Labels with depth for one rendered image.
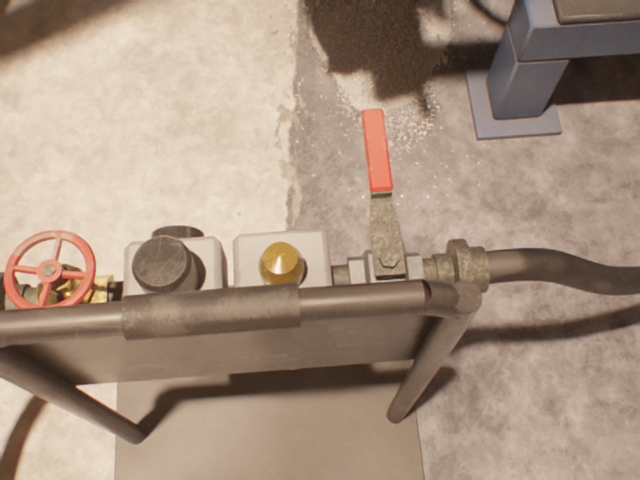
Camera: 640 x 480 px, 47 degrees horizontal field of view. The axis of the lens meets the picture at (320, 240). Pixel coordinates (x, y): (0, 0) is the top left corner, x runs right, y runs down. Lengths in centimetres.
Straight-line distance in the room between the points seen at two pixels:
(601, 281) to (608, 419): 42
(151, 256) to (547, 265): 34
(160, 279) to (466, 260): 26
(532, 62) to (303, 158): 38
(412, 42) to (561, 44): 31
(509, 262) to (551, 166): 60
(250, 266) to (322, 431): 46
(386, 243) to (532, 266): 13
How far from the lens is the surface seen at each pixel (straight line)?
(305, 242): 63
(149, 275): 58
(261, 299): 50
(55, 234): 62
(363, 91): 125
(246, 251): 63
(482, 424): 108
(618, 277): 77
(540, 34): 108
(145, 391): 108
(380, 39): 131
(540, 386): 111
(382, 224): 63
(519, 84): 117
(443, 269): 65
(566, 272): 69
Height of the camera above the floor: 104
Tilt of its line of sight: 68 degrees down
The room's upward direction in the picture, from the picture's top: straight up
